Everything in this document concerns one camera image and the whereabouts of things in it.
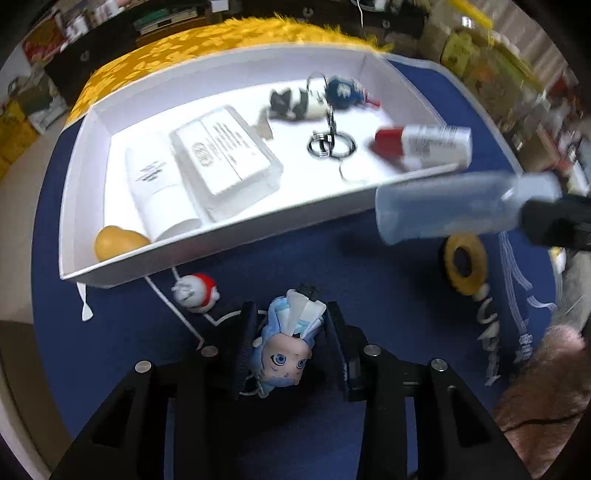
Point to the green books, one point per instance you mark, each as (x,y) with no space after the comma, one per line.
(157,23)

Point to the clear cotton swab box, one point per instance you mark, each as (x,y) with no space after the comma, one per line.
(226,157)

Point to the yellow gourd toy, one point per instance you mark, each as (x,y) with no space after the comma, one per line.
(117,242)

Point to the white cardboard box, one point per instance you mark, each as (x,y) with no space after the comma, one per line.
(221,87)

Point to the small white red-hat figure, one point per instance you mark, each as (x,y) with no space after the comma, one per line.
(196,290)

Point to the yellow patterned tablecloth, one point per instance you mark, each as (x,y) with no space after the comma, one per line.
(184,46)

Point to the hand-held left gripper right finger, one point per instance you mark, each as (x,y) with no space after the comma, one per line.
(339,350)

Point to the clear plastic bottle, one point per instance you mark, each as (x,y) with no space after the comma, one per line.
(443,207)

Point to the navy blue printed tablecloth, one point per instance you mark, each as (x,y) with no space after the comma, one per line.
(369,281)

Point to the red-capped white tube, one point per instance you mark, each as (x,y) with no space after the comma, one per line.
(429,143)

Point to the stack of yellow crates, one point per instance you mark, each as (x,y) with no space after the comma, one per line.
(14,138)

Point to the white plastic basket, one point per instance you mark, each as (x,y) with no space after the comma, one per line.
(48,113)

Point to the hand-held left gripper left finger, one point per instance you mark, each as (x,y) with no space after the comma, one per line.
(242,355)

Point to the black low cabinet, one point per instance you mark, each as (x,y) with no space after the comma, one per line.
(83,69)

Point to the clear jar green label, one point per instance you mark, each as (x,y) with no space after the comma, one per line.
(461,50)

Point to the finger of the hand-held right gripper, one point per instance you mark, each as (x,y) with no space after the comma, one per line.
(554,226)

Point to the white cosmetic tube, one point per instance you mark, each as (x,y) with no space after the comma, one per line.
(157,184)

